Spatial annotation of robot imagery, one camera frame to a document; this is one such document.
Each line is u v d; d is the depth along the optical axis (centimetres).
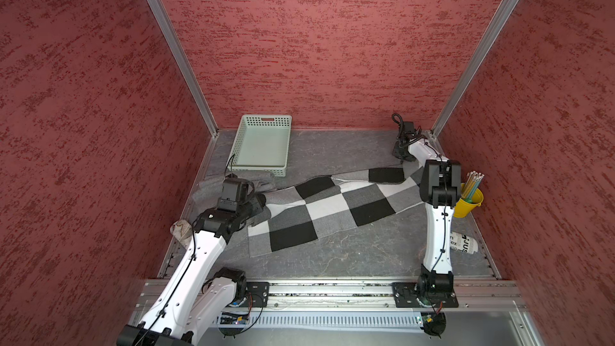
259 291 74
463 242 83
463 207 87
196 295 45
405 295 74
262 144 114
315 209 93
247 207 69
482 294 76
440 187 65
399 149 103
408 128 91
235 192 58
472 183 84
